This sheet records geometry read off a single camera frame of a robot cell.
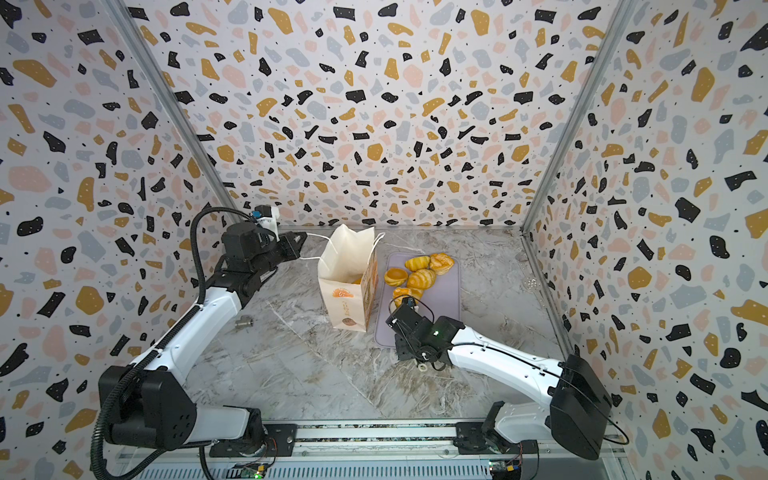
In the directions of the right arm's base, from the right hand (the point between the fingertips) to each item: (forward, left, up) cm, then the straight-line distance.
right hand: (399, 340), depth 80 cm
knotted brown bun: (+33, -14, -8) cm, 37 cm away
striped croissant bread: (+23, -7, -5) cm, 24 cm away
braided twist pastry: (+20, -6, -9) cm, 23 cm away
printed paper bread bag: (+26, +18, -9) cm, 33 cm away
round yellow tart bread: (+26, +2, -8) cm, 28 cm away
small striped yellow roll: (+30, -5, -6) cm, 31 cm away
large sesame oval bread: (+8, +10, +15) cm, 20 cm away
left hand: (+22, +25, +20) cm, 39 cm away
